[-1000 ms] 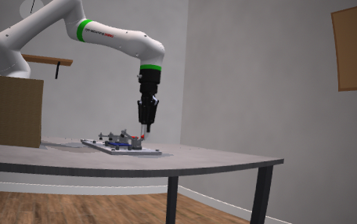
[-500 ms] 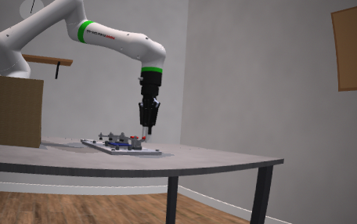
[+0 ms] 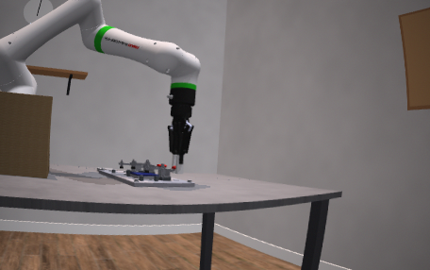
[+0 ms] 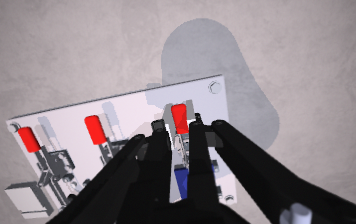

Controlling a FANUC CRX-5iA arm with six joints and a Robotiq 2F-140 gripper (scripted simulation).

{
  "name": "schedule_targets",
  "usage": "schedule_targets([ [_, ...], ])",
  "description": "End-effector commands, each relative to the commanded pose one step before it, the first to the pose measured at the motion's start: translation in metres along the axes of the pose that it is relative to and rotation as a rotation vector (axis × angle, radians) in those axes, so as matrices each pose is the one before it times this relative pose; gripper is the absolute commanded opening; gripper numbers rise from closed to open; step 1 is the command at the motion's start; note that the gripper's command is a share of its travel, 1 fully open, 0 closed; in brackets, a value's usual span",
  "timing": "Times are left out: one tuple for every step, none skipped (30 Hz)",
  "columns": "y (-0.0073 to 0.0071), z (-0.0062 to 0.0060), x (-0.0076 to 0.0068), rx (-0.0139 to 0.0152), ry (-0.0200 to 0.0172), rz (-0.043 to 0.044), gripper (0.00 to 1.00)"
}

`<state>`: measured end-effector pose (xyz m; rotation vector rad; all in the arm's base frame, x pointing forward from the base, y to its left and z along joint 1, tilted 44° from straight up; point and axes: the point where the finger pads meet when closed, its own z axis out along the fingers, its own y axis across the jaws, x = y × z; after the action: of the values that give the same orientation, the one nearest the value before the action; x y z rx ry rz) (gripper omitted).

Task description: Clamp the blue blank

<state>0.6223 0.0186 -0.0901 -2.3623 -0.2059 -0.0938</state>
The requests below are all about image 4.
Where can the white fixture plate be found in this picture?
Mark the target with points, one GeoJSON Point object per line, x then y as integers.
{"type": "Point", "coordinates": [122, 117]}

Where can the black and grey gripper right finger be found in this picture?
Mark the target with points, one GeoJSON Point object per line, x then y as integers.
{"type": "Point", "coordinates": [281, 195]}

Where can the blue rectangular plate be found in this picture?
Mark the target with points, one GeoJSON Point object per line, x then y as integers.
{"type": "Point", "coordinates": [181, 178]}

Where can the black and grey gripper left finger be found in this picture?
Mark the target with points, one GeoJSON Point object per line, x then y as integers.
{"type": "Point", "coordinates": [100, 201]}

